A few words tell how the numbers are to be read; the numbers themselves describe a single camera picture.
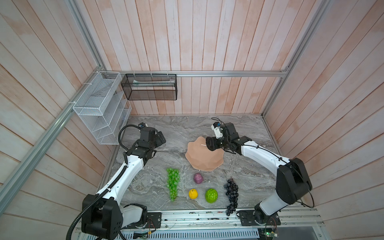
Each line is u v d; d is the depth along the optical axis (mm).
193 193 779
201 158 950
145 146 617
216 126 795
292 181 446
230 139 684
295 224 736
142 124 726
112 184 438
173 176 835
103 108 662
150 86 1040
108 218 393
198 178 833
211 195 751
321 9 687
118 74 849
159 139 760
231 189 792
